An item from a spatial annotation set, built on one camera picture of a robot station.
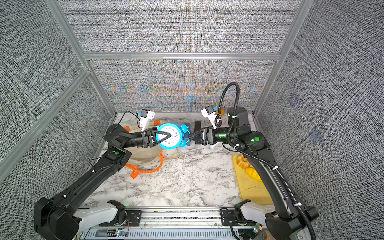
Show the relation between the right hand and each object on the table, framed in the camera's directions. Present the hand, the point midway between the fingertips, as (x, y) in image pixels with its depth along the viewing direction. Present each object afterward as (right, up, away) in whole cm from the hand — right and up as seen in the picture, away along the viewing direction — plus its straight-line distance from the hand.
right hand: (193, 134), depth 59 cm
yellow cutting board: (+34, -31, +27) cm, 53 cm away
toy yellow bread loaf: (+35, -24, +27) cm, 50 cm away
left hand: (-8, -1, -1) cm, 8 cm away
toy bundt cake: (+30, -18, +30) cm, 45 cm away
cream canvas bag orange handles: (-29, -18, +38) cm, 51 cm away
